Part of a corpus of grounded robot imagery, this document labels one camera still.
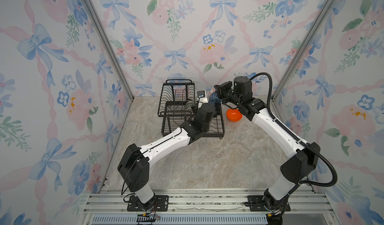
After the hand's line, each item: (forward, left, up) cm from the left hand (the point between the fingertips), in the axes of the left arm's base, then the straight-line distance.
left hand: (211, 100), depth 76 cm
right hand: (+6, -1, +6) cm, 9 cm away
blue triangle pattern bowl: (+1, -1, +1) cm, 2 cm away
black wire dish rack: (+26, +21, -25) cm, 42 cm away
